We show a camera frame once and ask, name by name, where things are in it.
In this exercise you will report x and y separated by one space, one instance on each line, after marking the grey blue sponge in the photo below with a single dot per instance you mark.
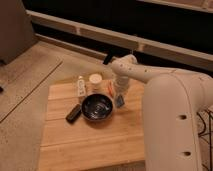
119 101

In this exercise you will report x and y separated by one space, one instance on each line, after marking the white metal rail frame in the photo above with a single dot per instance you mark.
162 50

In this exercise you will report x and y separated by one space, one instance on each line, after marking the small white tube bottle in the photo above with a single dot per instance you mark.
81 87

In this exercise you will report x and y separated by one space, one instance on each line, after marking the wooden slatted board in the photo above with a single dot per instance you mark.
85 145

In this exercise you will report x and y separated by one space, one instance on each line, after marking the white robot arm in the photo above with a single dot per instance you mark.
172 98

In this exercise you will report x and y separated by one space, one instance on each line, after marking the orange marker pen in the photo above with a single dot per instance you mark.
110 89

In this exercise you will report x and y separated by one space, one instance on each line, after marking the grey cabinet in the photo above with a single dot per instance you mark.
16 31

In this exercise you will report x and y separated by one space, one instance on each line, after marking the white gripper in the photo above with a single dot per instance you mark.
121 85

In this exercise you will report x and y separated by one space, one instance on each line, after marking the black ceramic bowl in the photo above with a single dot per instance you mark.
96 107

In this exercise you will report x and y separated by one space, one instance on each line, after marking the white round cup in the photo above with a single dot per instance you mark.
95 80

